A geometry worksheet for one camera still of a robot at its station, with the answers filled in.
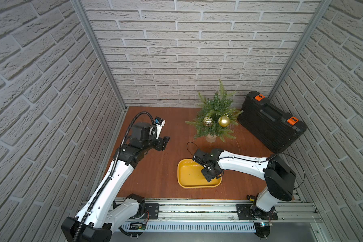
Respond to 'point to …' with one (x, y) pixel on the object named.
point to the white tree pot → (210, 139)
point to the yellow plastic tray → (190, 175)
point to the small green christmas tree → (218, 104)
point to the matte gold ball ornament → (224, 121)
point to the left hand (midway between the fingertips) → (165, 132)
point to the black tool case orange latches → (264, 123)
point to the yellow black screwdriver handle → (250, 197)
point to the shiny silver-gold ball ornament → (207, 121)
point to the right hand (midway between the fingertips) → (212, 174)
